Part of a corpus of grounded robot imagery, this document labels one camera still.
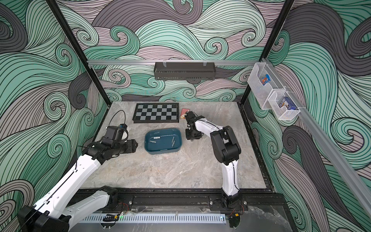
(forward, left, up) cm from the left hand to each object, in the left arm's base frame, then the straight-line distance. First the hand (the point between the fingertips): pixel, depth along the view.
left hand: (132, 143), depth 77 cm
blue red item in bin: (+32, -76, +19) cm, 85 cm away
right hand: (+14, -35, -16) cm, 41 cm away
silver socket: (+13, -10, -15) cm, 22 cm away
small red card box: (+36, -28, -16) cm, 49 cm away
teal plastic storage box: (+10, -13, -15) cm, 23 cm away
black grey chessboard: (+34, -7, -14) cm, 37 cm away
